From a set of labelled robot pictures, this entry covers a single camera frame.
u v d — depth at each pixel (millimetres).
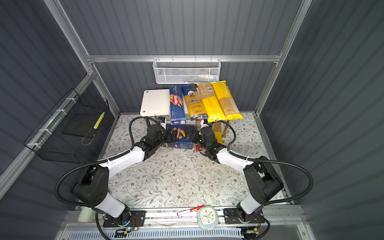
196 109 722
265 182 451
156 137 698
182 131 923
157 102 788
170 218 754
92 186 451
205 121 773
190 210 754
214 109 717
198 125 1020
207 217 717
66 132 723
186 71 1119
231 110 712
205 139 670
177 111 685
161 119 773
